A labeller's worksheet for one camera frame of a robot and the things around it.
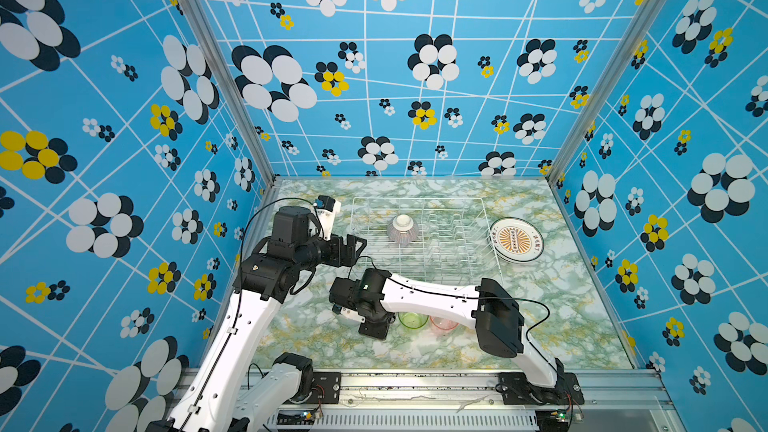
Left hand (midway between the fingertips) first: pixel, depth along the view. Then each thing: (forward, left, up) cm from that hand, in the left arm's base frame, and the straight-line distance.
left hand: (352, 238), depth 70 cm
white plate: (+16, -51, -24) cm, 59 cm away
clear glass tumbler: (-11, +4, -27) cm, 29 cm away
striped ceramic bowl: (+17, -13, -20) cm, 29 cm away
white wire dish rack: (+17, -29, -27) cm, 43 cm away
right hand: (-12, -6, -23) cm, 27 cm away
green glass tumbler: (-10, -15, -27) cm, 33 cm away
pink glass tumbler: (-14, -22, -18) cm, 32 cm away
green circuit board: (-33, +14, -29) cm, 46 cm away
